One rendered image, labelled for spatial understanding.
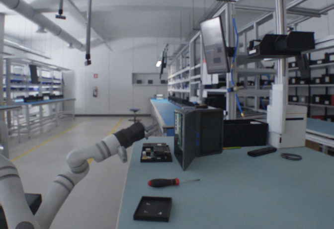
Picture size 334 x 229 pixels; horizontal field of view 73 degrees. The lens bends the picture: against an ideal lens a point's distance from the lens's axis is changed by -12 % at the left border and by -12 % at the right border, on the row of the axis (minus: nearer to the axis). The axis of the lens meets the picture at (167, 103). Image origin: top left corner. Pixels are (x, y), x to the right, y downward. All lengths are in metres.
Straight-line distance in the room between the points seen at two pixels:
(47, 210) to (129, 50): 11.70
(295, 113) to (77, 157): 1.03
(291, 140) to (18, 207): 1.21
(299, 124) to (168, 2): 5.47
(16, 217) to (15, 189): 0.10
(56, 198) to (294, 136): 1.11
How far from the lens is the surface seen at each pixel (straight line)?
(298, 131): 1.38
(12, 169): 0.92
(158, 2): 6.46
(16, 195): 0.86
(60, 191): 0.88
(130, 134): 0.97
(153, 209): 0.65
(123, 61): 12.32
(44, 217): 0.89
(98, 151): 0.95
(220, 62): 2.30
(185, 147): 0.92
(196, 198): 0.71
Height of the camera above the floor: 1.29
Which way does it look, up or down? 3 degrees down
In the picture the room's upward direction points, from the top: straight up
